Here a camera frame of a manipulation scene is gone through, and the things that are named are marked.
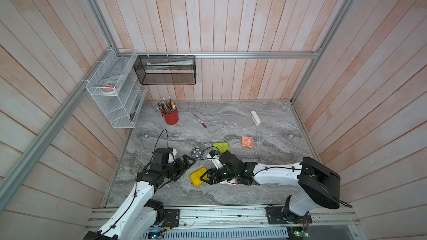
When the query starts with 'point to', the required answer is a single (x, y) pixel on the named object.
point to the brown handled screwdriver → (203, 124)
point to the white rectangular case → (255, 118)
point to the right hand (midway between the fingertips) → (203, 177)
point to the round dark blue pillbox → (196, 152)
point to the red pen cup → (171, 118)
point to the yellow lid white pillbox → (195, 176)
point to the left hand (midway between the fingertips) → (190, 168)
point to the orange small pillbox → (247, 141)
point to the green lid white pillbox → (222, 146)
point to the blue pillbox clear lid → (247, 159)
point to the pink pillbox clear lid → (233, 181)
